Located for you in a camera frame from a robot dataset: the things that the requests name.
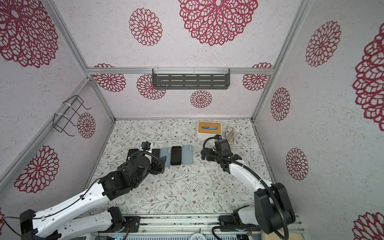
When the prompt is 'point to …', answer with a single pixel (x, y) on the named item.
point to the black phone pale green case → (130, 152)
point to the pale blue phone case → (166, 151)
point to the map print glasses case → (230, 134)
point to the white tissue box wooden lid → (208, 129)
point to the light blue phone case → (187, 154)
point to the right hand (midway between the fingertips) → (207, 150)
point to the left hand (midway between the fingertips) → (157, 157)
